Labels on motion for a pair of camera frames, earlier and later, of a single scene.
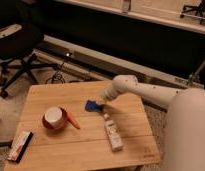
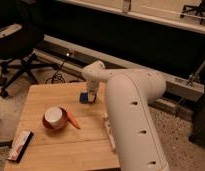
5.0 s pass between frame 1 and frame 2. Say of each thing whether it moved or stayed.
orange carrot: stayed
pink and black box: stayed
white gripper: moved
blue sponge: moved
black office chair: stayed
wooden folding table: stayed
